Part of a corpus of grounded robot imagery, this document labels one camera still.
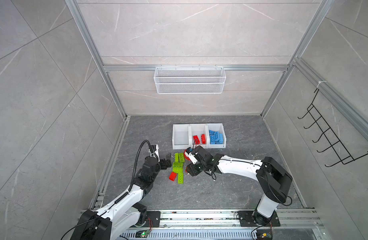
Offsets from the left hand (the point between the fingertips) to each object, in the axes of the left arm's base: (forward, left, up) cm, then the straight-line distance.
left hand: (163, 151), depth 85 cm
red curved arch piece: (-5, -13, +2) cm, 14 cm away
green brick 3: (-4, -8, -11) cm, 14 cm away
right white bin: (+23, -36, -7) cm, 43 cm away
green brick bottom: (-12, -10, -12) cm, 19 cm away
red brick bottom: (+14, -22, -11) cm, 29 cm away
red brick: (+15, -26, -10) cm, 32 cm away
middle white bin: (+24, -23, -11) cm, 35 cm away
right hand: (-7, -16, -8) cm, 19 cm away
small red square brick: (-10, -5, -12) cm, 17 cm away
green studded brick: (-7, -9, -12) cm, 17 cm away
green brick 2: (+2, -10, -11) cm, 16 cm away
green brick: (+1, -8, -9) cm, 12 cm away
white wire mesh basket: (+44, -17, +18) cm, 51 cm away
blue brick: (+13, -34, -6) cm, 37 cm away
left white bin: (+18, -11, -11) cm, 23 cm away
